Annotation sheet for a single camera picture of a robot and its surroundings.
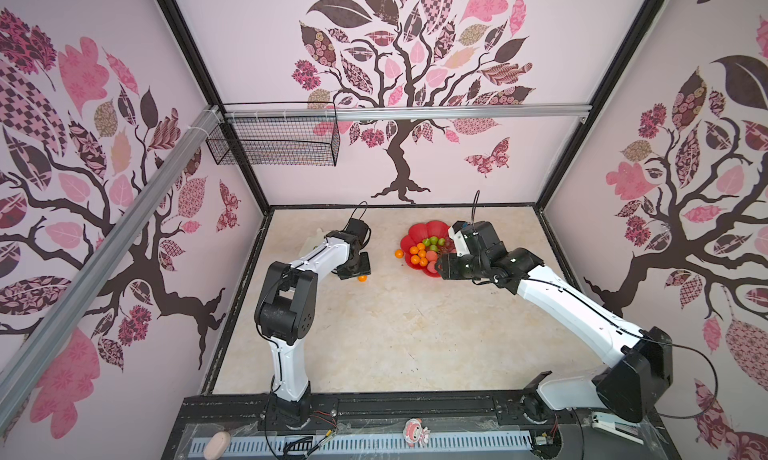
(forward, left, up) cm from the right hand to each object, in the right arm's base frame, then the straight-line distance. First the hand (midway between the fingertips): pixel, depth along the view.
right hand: (441, 261), depth 79 cm
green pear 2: (+18, -2, -18) cm, 25 cm away
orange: (+17, +5, -17) cm, 25 cm away
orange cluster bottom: (+12, +3, -17) cm, 21 cm away
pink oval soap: (-39, +55, -16) cm, 69 cm away
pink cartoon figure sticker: (-37, +9, -16) cm, 41 cm away
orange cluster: (+19, +3, -18) cm, 27 cm away
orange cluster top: (+13, +6, -17) cm, 22 cm away
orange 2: (+16, +11, -18) cm, 27 cm away
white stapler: (-37, -43, -19) cm, 59 cm away
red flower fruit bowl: (+25, +4, -18) cm, 31 cm away
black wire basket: (+41, +50, +14) cm, 67 cm away
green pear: (+21, 0, -18) cm, 28 cm away
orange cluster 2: (+15, +3, -18) cm, 24 cm away
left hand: (+7, +24, -16) cm, 30 cm away
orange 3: (+6, +24, -19) cm, 31 cm away
